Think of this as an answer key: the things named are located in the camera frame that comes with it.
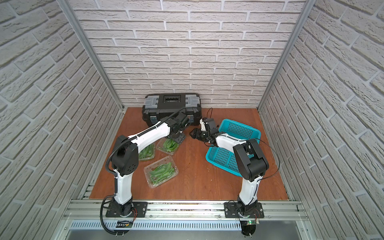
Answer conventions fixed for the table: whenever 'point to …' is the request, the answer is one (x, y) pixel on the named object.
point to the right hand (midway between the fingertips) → (194, 134)
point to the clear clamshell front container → (152, 166)
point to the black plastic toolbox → (159, 106)
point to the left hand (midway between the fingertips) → (179, 135)
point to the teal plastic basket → (224, 158)
